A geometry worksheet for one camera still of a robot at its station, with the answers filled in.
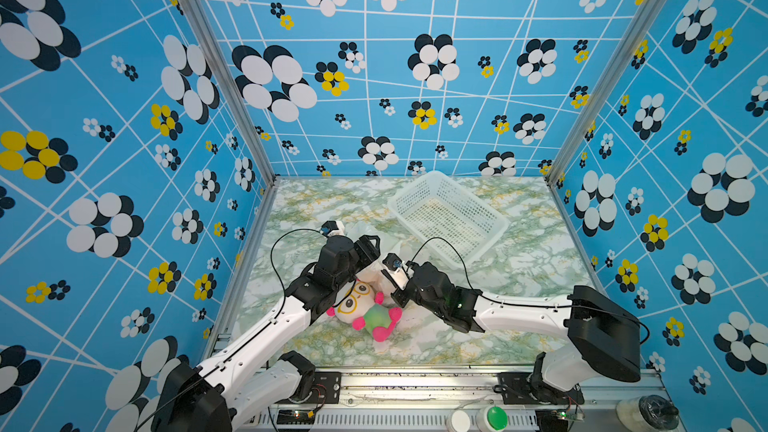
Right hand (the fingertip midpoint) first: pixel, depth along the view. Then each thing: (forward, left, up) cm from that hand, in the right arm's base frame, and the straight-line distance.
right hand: (386, 270), depth 79 cm
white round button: (-32, -17, -7) cm, 37 cm away
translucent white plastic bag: (+11, 0, -4) cm, 12 cm away
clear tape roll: (-30, -56, -5) cm, 64 cm away
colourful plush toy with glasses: (-6, +8, -7) cm, 12 cm away
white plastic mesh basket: (+29, -22, -14) cm, 39 cm away
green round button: (-32, -24, -6) cm, 40 cm away
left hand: (+6, +3, +5) cm, 8 cm away
